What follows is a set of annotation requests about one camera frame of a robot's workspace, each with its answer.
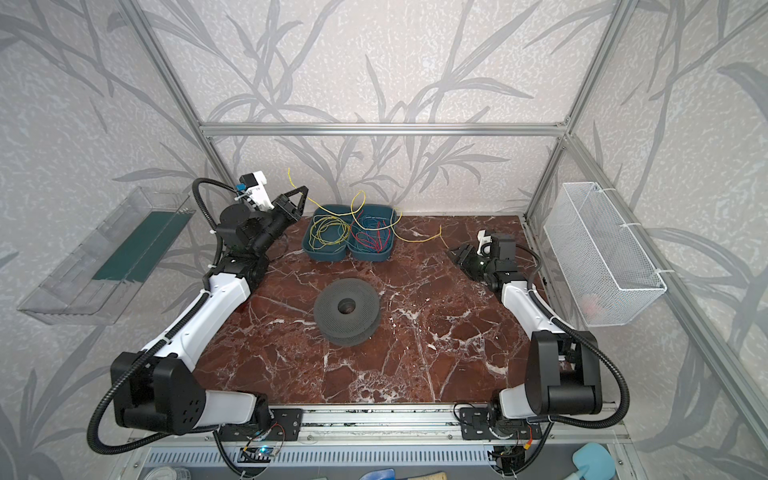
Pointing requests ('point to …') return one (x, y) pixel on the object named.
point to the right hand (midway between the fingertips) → (451, 246)
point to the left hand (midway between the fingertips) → (312, 180)
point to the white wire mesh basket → (608, 272)
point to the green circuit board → (256, 454)
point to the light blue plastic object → (594, 462)
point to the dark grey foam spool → (347, 311)
